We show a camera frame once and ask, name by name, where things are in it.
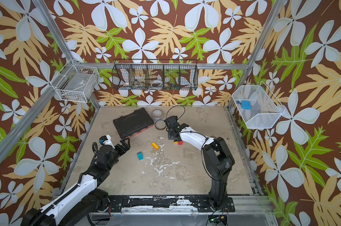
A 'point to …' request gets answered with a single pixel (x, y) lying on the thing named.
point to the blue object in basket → (246, 105)
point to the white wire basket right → (266, 108)
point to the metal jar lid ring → (160, 125)
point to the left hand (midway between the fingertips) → (124, 139)
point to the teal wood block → (140, 155)
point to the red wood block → (180, 142)
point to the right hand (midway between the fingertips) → (173, 133)
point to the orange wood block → (155, 145)
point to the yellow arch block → (176, 142)
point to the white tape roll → (157, 83)
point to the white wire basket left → (77, 84)
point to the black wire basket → (155, 74)
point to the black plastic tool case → (130, 124)
